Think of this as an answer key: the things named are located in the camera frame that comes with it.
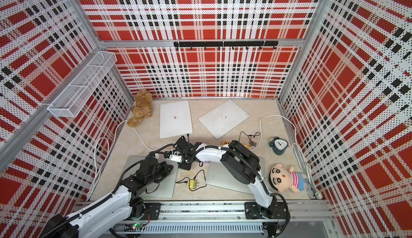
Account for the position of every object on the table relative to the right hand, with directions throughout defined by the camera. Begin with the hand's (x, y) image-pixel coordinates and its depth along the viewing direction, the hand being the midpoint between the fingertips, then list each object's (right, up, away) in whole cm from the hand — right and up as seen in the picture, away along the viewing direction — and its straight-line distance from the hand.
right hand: (185, 160), depth 90 cm
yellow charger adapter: (+6, -9, -11) cm, 15 cm away
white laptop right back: (+23, +24, +22) cm, 40 cm away
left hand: (-4, -2, -4) cm, 6 cm away
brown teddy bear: (-29, +29, +9) cm, 42 cm away
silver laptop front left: (-8, -12, -10) cm, 17 cm away
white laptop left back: (-11, +23, +20) cm, 33 cm away
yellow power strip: (+23, +9, +4) cm, 25 cm away
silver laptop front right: (+18, -8, -5) cm, 21 cm away
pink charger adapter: (+41, +10, +6) cm, 43 cm away
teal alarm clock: (+54, +8, +1) cm, 55 cm away
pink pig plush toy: (+49, -5, -15) cm, 52 cm away
